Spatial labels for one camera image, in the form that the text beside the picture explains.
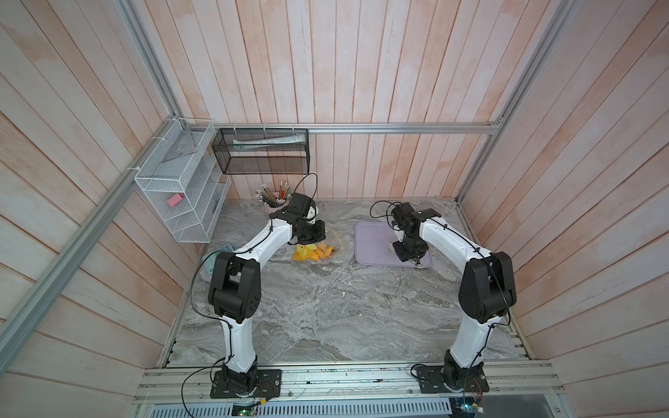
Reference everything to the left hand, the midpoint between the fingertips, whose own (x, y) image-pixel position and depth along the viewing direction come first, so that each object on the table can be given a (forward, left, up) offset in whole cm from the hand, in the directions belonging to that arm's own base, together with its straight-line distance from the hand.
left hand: (326, 239), depth 92 cm
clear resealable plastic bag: (+4, -2, -4) cm, 6 cm away
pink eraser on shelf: (+4, +49, +15) cm, 52 cm away
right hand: (-4, -30, -3) cm, 30 cm away
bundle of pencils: (+21, +24, 0) cm, 32 cm away
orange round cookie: (-1, +1, -6) cm, 6 cm away
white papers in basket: (+25, +28, +23) cm, 44 cm away
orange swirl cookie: (-1, +8, -6) cm, 10 cm away
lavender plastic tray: (+9, -20, -13) cm, 25 cm away
